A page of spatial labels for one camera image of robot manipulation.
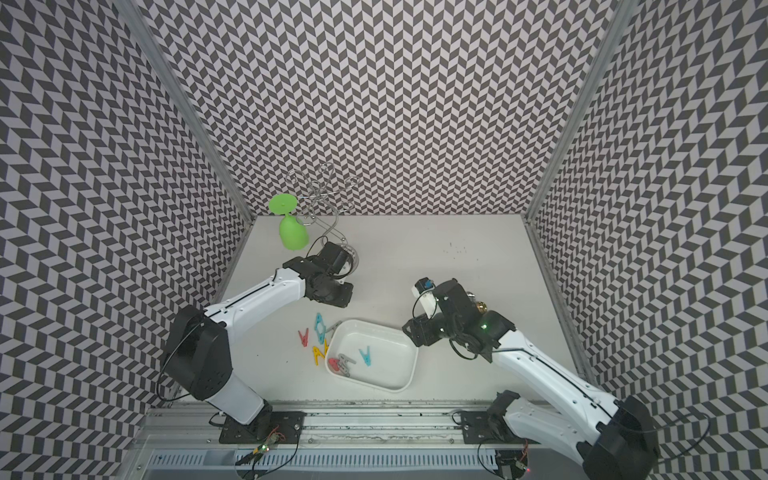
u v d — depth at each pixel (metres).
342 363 0.82
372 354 0.85
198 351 0.44
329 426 0.75
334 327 0.89
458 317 0.57
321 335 0.88
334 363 0.80
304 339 0.87
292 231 0.85
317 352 0.85
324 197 0.82
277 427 0.71
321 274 0.64
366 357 0.84
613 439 0.38
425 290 0.66
